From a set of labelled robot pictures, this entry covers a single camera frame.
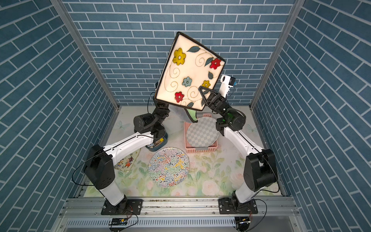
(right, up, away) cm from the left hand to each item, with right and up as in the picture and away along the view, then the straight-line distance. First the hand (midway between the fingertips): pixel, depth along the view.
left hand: (180, 94), depth 48 cm
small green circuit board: (-33, -60, +24) cm, 73 cm away
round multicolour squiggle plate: (-10, -38, +39) cm, 55 cm away
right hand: (+7, 0, +4) cm, 8 cm away
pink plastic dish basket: (+3, -28, +41) cm, 50 cm away
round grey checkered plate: (+12, -19, +51) cm, 55 cm away
